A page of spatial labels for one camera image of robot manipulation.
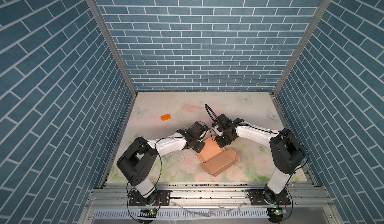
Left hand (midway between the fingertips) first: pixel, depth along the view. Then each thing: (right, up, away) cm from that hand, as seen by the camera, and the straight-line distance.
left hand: (200, 145), depth 90 cm
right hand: (+11, +2, +1) cm, 11 cm away
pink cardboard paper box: (+9, -8, -3) cm, 13 cm away
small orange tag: (-25, +15, +15) cm, 33 cm away
